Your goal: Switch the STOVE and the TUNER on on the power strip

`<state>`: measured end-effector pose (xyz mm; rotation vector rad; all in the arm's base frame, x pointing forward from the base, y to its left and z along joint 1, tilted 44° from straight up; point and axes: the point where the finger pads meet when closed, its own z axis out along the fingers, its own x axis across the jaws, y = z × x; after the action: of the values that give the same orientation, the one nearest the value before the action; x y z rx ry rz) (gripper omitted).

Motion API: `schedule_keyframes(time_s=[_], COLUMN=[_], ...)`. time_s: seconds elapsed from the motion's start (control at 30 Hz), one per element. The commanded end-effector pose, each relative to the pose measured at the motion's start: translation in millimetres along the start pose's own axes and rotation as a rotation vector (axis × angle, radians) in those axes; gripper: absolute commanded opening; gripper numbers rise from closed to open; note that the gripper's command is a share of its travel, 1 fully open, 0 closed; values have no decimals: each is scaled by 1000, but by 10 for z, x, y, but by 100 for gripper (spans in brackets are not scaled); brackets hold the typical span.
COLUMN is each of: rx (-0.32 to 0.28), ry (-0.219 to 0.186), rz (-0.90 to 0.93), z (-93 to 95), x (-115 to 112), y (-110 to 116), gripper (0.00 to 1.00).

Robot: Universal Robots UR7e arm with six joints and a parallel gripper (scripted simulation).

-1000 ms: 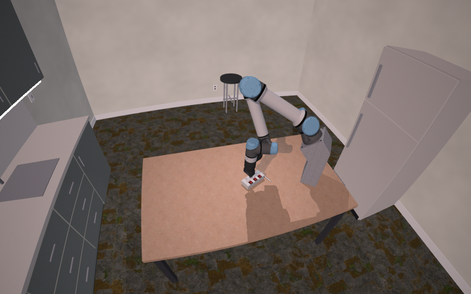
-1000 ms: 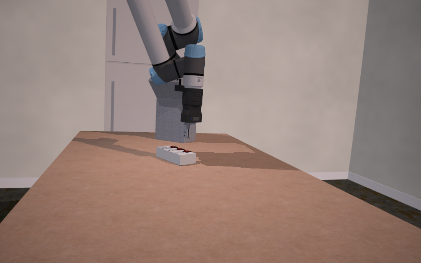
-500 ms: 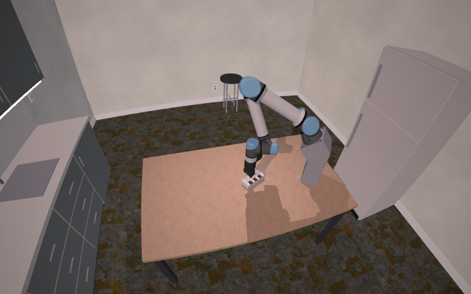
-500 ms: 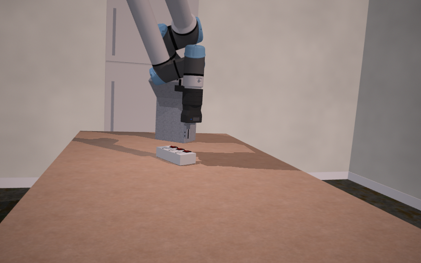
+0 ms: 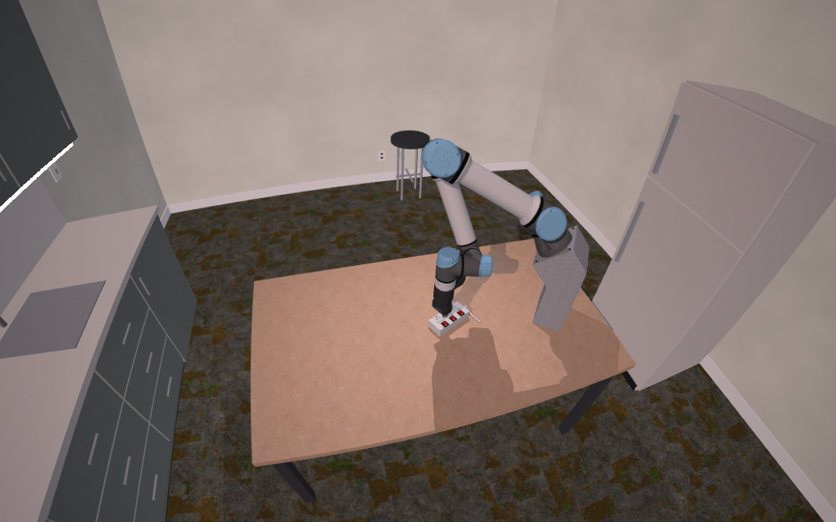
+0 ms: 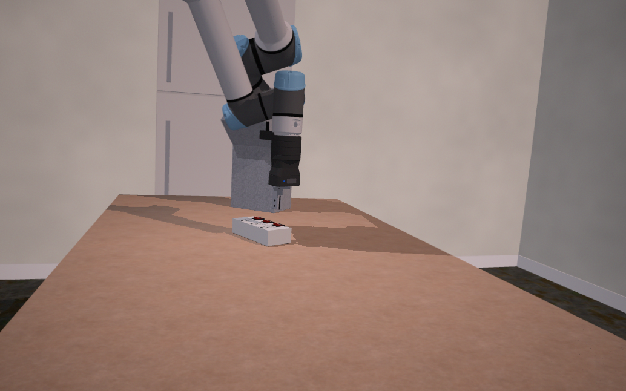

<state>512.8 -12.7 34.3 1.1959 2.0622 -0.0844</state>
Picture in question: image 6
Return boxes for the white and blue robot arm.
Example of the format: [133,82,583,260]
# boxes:
[183,0,306,130]

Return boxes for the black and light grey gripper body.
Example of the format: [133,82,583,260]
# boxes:
[260,116,303,187]

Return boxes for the grey power strip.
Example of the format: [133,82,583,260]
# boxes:
[232,216,292,246]

